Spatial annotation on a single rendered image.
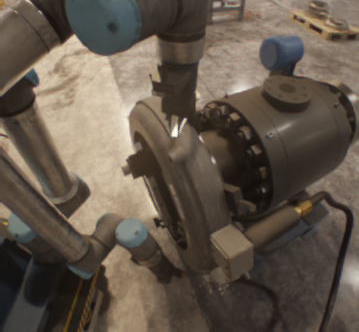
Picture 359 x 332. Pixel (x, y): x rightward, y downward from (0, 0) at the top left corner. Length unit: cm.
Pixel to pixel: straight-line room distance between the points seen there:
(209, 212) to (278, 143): 40
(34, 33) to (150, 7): 17
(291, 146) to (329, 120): 26
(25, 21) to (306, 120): 96
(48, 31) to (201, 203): 53
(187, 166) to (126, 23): 45
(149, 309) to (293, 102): 125
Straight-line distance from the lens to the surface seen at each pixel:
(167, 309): 145
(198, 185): 65
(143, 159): 94
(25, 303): 121
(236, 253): 65
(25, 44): 39
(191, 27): 40
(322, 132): 110
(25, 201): 65
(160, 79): 40
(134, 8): 30
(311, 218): 149
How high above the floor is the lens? 144
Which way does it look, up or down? 48 degrees down
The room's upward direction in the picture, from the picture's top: 1 degrees counter-clockwise
